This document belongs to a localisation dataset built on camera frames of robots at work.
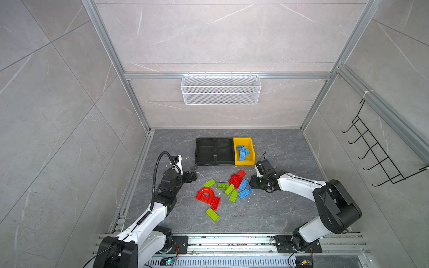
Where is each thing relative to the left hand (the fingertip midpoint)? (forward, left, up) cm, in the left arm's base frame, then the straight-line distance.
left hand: (188, 161), depth 84 cm
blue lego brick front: (+12, -31, -12) cm, 35 cm away
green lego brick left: (-5, -11, -15) cm, 19 cm away
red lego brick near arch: (-16, -13, -15) cm, 26 cm away
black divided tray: (+12, -14, -8) cm, 20 cm away
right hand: (-5, -35, -15) cm, 38 cm away
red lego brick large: (-4, -26, -14) cm, 30 cm away
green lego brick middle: (-7, -18, -14) cm, 24 cm away
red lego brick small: (0, -30, -14) cm, 33 cm away
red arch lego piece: (-12, -8, -14) cm, 21 cm away
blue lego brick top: (+17, -31, -12) cm, 37 cm away
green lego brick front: (-23, -12, -14) cm, 29 cm away
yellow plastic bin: (+11, -36, -15) cm, 40 cm away
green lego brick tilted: (-10, -21, -13) cm, 27 cm away
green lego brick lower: (-13, -23, -15) cm, 31 cm away
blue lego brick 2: (-7, -30, -14) cm, 33 cm away
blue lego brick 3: (-12, -29, -14) cm, 35 cm away
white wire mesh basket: (+43, -19, +15) cm, 49 cm away
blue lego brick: (+14, -35, -13) cm, 39 cm away
